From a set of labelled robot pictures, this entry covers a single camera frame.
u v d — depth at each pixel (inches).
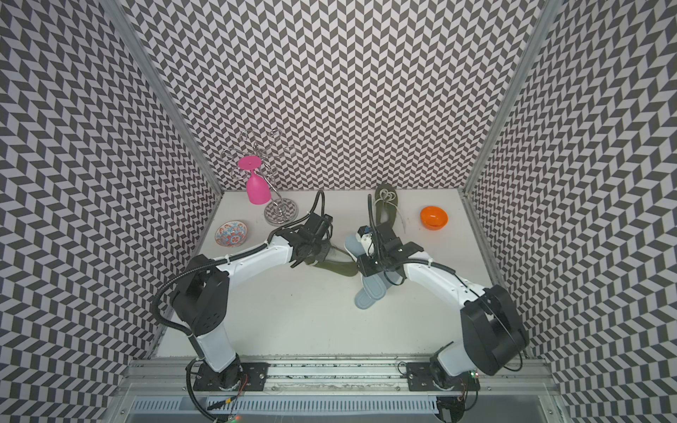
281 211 43.7
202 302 18.4
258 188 35.9
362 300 34.0
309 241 28.2
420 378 29.1
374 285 31.7
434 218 41.4
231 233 40.4
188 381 26.4
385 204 41.4
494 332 16.6
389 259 25.1
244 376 28.0
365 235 30.1
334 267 37.1
